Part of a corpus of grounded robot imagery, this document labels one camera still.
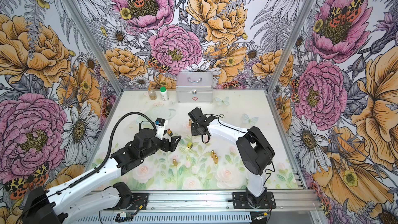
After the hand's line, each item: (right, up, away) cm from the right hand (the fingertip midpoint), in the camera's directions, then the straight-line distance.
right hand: (197, 133), depth 92 cm
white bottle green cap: (-25, +24, +20) cm, 39 cm away
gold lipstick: (-5, +5, +8) cm, 11 cm away
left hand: (-12, 0, -13) cm, 18 cm away
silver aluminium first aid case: (-2, +28, +15) cm, 32 cm away
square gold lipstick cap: (-5, -7, 0) cm, 8 cm away
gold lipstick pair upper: (+9, -10, -7) cm, 15 cm away
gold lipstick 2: (-11, -14, -9) cm, 20 cm away
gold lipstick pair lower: (+10, -13, -8) cm, 18 cm away
